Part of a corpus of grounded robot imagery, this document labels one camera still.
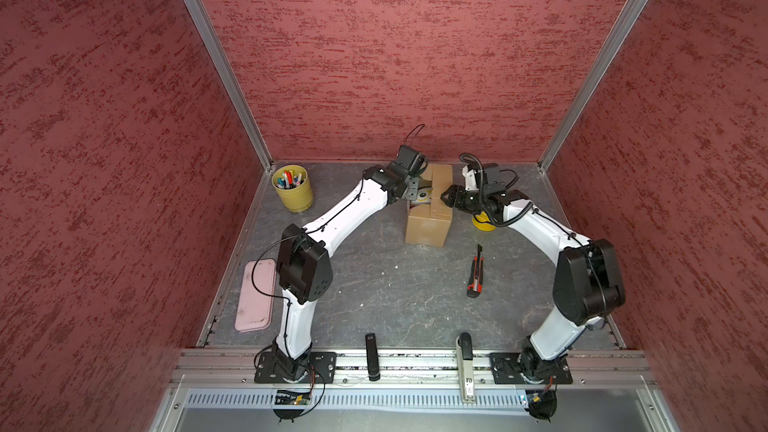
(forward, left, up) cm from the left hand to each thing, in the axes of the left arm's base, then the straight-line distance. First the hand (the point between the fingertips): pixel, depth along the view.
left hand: (403, 190), depth 88 cm
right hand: (-1, -14, -5) cm, 15 cm away
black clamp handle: (-45, +7, -15) cm, 48 cm away
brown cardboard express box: (-8, -7, -3) cm, 11 cm away
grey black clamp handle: (-42, -16, -15) cm, 47 cm away
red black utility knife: (-21, -23, -19) cm, 36 cm away
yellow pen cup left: (+6, +36, -6) cm, 37 cm away
